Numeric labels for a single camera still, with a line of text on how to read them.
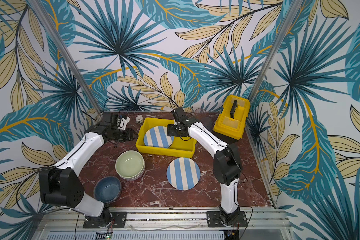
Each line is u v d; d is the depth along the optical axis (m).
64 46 0.82
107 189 0.82
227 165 0.50
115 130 0.72
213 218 0.73
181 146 1.00
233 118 0.95
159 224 0.73
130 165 0.86
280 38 0.78
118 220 0.73
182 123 0.66
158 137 1.00
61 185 0.42
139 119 1.10
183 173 0.88
